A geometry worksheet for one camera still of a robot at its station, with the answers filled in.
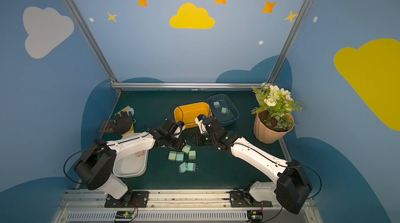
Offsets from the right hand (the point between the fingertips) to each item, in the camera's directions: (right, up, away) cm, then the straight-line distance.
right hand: (193, 136), depth 78 cm
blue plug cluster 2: (-8, -13, +8) cm, 18 cm away
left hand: (-7, -5, +12) cm, 14 cm away
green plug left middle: (-12, -12, +8) cm, 19 cm away
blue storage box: (+22, +19, +36) cm, 46 cm away
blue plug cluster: (+15, +17, +33) cm, 40 cm away
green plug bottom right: (-1, -17, +4) cm, 18 cm away
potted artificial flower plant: (+45, +9, +8) cm, 47 cm away
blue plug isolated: (+20, +13, +26) cm, 35 cm away
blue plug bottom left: (-5, -17, +2) cm, 18 cm away
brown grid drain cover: (-59, +2, +23) cm, 63 cm away
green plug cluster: (-5, -9, +10) cm, 15 cm away
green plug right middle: (-1, -13, +10) cm, 16 cm away
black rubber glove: (-47, +5, +23) cm, 53 cm away
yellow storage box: (-6, +10, +32) cm, 34 cm away
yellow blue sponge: (-49, +13, +31) cm, 60 cm away
